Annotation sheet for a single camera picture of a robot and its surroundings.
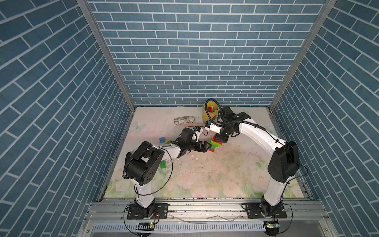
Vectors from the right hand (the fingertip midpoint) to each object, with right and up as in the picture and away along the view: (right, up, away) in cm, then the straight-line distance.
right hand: (218, 137), depth 88 cm
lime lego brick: (-32, -5, +11) cm, 34 cm away
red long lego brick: (-3, -1, -2) cm, 4 cm away
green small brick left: (-33, -16, -1) cm, 37 cm away
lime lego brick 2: (-2, -4, -1) cm, 4 cm away
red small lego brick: (-3, -9, +8) cm, 12 cm away
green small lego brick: (-3, -6, +1) cm, 7 cm away
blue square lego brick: (-37, -3, +12) cm, 39 cm away
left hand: (-5, -6, +4) cm, 9 cm away
